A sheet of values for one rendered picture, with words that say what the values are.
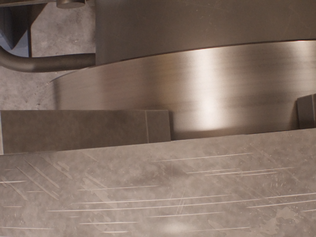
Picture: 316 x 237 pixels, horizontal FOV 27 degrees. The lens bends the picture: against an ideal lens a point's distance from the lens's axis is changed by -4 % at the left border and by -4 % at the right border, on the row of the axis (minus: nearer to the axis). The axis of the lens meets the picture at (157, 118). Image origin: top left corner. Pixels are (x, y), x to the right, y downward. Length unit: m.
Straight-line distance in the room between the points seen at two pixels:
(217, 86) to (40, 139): 0.17
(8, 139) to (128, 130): 0.12
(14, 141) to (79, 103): 0.22
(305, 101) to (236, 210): 0.16
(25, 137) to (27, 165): 0.04
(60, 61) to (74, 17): 0.44
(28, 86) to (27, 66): 0.40
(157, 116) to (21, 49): 0.84
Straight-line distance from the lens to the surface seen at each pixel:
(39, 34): 1.37
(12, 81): 1.36
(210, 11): 0.62
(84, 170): 0.43
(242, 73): 0.55
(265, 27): 0.61
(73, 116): 0.46
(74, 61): 0.94
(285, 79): 0.55
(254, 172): 0.39
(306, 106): 0.53
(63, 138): 0.45
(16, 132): 0.42
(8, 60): 0.97
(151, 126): 0.53
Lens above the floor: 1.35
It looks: 83 degrees down
